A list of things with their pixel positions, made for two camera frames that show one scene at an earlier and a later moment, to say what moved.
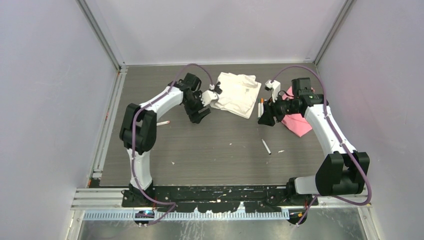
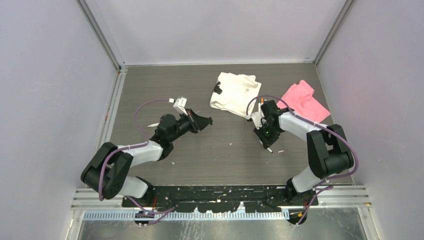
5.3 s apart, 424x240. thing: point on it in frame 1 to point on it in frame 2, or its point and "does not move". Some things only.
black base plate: (216, 198) does not move
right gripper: (270, 110) to (267, 142)
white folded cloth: (239, 93) does not move
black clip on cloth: (217, 88) does not move
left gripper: (194, 115) to (197, 125)
